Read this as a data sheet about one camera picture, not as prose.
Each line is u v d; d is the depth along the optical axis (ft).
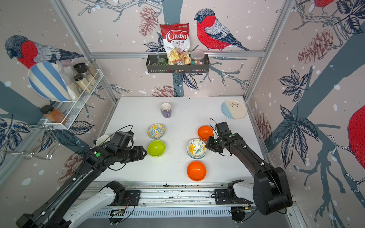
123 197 2.24
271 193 1.31
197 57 2.67
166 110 3.31
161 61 3.03
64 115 2.17
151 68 2.90
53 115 2.04
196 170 2.64
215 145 2.36
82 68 2.57
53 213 1.27
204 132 3.14
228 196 2.38
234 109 3.76
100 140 2.80
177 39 2.62
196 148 2.88
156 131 3.28
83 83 2.51
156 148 2.92
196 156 2.69
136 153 2.12
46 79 2.17
